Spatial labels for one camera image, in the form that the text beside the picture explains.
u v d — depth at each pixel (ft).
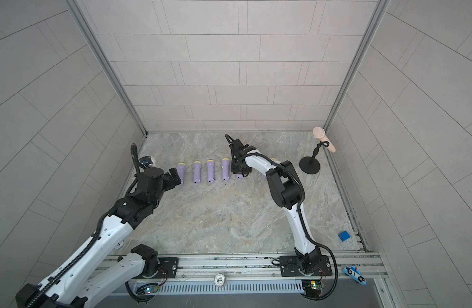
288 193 1.88
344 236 2.54
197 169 3.16
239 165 2.96
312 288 2.23
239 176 3.10
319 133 2.60
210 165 3.22
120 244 1.57
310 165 3.29
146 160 2.07
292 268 2.33
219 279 2.10
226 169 3.17
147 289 2.14
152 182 1.77
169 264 2.33
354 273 2.27
